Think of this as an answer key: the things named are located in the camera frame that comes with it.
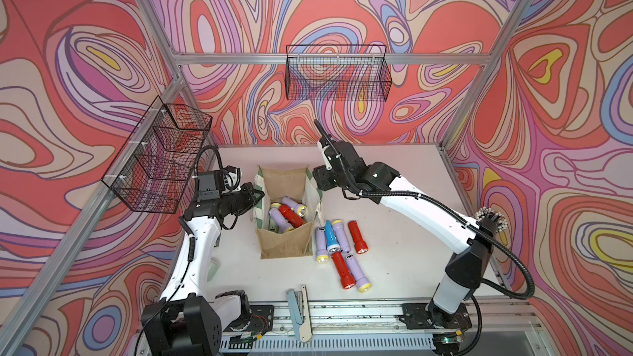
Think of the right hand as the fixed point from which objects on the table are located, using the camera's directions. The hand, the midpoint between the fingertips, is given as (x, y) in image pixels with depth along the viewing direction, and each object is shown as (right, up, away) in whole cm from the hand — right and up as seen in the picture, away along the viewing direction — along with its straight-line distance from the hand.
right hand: (323, 177), depth 76 cm
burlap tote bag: (-19, -4, +13) cm, 23 cm away
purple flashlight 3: (0, -27, +8) cm, 28 cm away
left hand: (-18, -5, +3) cm, 19 cm away
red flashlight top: (-10, -16, +12) cm, 22 cm away
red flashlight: (+14, -24, +10) cm, 30 cm away
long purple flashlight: (+13, -34, +1) cm, 36 cm away
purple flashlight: (-9, -12, +15) cm, 21 cm away
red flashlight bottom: (+8, -33, +3) cm, 34 cm away
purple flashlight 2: (-14, -17, +10) cm, 24 cm away
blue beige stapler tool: (-6, -41, -3) cm, 41 cm away
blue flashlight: (+4, -23, +10) cm, 26 cm away
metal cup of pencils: (+55, -14, -1) cm, 57 cm away
